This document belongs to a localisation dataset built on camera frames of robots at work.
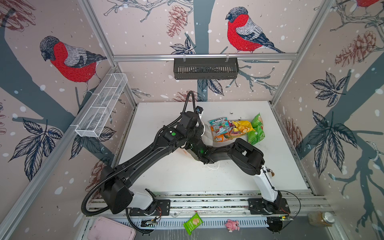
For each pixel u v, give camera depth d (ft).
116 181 1.32
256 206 2.40
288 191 2.18
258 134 3.00
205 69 3.43
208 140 2.85
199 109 2.15
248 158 1.79
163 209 2.40
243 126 3.08
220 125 3.30
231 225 2.20
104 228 2.21
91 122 2.33
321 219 2.07
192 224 2.25
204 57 2.98
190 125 1.86
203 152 2.51
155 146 1.60
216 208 2.45
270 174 2.72
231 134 3.28
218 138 3.14
